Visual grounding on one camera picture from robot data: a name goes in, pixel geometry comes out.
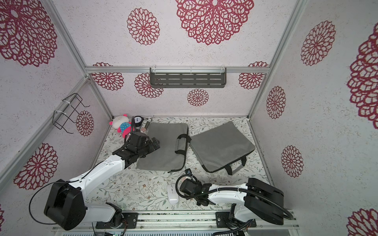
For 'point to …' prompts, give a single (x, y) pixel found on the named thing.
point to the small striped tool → (144, 126)
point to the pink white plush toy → (122, 123)
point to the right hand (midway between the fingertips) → (185, 187)
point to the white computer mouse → (173, 193)
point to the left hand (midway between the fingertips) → (155, 145)
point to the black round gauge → (138, 120)
